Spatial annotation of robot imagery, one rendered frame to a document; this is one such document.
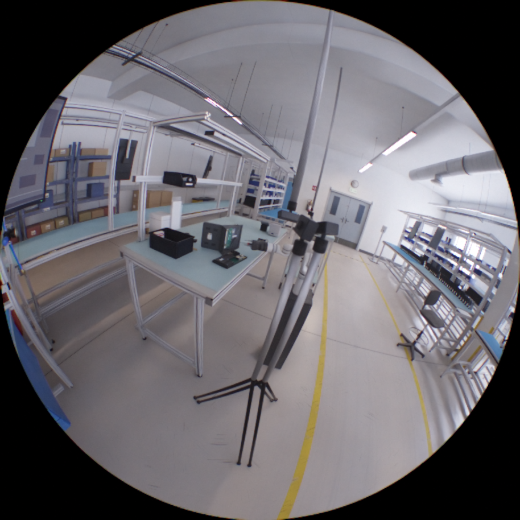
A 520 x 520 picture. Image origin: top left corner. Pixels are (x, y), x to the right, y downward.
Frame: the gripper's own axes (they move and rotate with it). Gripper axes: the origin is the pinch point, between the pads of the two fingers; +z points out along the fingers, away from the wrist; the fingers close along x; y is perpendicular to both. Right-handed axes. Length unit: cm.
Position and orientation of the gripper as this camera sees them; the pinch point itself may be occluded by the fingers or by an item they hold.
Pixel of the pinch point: (243, 242)
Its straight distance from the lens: 143.9
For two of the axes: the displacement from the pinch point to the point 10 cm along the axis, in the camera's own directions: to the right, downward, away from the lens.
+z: -9.7, -1.3, -2.1
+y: 1.4, 4.2, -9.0
